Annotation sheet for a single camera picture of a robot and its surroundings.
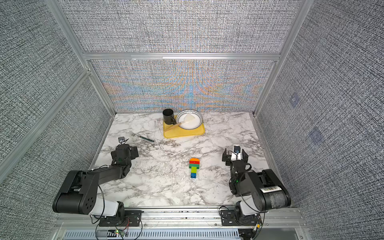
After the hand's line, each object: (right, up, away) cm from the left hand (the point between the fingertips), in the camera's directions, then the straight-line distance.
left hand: (128, 147), depth 93 cm
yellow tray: (+30, +9, +13) cm, 34 cm away
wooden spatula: (+37, +19, +24) cm, 48 cm away
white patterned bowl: (+43, +15, +18) cm, 49 cm away
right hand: (+65, +1, -5) cm, 66 cm away
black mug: (+23, +20, +14) cm, 34 cm away
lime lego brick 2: (+41, -15, -3) cm, 44 cm away
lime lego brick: (+41, -13, -3) cm, 43 cm away
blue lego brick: (+41, -16, -7) cm, 44 cm away
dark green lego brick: (+41, -11, -3) cm, 43 cm away
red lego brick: (+41, -9, -2) cm, 42 cm away
